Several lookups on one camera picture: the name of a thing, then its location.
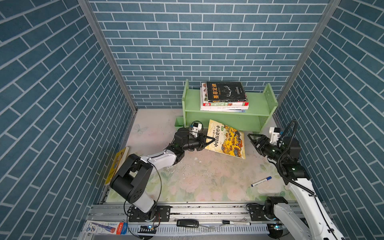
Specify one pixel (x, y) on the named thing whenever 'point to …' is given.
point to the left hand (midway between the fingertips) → (214, 141)
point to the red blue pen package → (113, 228)
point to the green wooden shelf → (249, 111)
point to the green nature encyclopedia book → (206, 103)
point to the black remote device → (187, 223)
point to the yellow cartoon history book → (228, 140)
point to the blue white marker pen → (261, 181)
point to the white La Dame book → (219, 107)
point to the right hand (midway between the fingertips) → (248, 136)
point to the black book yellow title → (225, 92)
